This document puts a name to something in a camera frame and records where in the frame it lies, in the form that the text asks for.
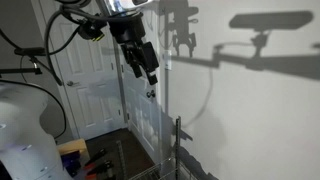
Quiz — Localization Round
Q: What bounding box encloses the silver door knob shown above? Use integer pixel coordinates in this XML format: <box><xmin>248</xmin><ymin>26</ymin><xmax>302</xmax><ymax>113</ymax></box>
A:
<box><xmin>65</xmin><ymin>80</ymin><xmax>80</xmax><ymax>88</ymax></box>

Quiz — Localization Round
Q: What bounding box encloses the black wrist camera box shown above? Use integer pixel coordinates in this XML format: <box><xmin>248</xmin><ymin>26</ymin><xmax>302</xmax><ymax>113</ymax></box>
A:
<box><xmin>78</xmin><ymin>19</ymin><xmax>108</xmax><ymax>43</ymax></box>

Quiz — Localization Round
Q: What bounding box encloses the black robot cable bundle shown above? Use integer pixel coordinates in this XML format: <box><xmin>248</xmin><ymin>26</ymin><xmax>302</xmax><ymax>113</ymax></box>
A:
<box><xmin>44</xmin><ymin>0</ymin><xmax>114</xmax><ymax>87</ymax></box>

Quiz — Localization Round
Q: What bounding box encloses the dark door knob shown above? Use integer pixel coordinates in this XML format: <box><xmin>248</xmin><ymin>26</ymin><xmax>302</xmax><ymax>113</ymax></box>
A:
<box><xmin>146</xmin><ymin>89</ymin><xmax>157</xmax><ymax>100</ymax></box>

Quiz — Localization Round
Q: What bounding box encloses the white ajar panel door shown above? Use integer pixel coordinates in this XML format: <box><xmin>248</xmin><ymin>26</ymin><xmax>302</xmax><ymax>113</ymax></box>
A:
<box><xmin>114</xmin><ymin>9</ymin><xmax>165</xmax><ymax>165</ymax></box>

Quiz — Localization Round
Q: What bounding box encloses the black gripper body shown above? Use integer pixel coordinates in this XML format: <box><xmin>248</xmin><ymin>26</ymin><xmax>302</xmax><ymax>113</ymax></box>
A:
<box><xmin>108</xmin><ymin>12</ymin><xmax>147</xmax><ymax>47</ymax></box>

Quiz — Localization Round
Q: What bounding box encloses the metal wire shelf rack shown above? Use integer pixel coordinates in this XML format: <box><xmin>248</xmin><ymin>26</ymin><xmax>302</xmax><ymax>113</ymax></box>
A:
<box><xmin>115</xmin><ymin>115</ymin><xmax>202</xmax><ymax>180</ymax></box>

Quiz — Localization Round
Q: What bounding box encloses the wooden box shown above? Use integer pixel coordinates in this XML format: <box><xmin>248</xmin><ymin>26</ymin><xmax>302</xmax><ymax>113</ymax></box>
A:
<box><xmin>55</xmin><ymin>137</ymin><xmax>90</xmax><ymax>162</ymax></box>

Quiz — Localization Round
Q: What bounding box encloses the white light switch plate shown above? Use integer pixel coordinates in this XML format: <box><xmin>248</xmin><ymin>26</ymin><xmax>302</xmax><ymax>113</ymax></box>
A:
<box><xmin>163</xmin><ymin>49</ymin><xmax>173</xmax><ymax>71</ymax></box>

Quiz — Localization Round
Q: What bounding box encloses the red black clamp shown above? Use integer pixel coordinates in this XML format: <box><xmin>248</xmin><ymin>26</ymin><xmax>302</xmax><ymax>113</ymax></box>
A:
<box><xmin>84</xmin><ymin>160</ymin><xmax>115</xmax><ymax>180</ymax></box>
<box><xmin>83</xmin><ymin>148</ymin><xmax>108</xmax><ymax>171</ymax></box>

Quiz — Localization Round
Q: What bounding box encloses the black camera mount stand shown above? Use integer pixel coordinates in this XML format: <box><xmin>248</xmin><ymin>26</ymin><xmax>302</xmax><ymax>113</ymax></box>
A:
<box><xmin>0</xmin><ymin>46</ymin><xmax>47</xmax><ymax>76</ymax></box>

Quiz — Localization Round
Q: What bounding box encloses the thin black floor cable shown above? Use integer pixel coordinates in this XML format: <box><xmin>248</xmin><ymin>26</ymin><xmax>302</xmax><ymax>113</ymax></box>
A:
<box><xmin>0</xmin><ymin>79</ymin><xmax>68</xmax><ymax>140</ymax></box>

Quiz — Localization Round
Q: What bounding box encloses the white closed panel door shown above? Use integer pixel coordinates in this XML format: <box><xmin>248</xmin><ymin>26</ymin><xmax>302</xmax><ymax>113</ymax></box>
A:
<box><xmin>31</xmin><ymin>0</ymin><xmax>130</xmax><ymax>141</ymax></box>

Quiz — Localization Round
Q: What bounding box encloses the blue plastic object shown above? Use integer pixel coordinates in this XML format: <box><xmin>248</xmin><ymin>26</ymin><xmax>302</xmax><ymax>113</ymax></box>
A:
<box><xmin>61</xmin><ymin>150</ymin><xmax>83</xmax><ymax>178</ymax></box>

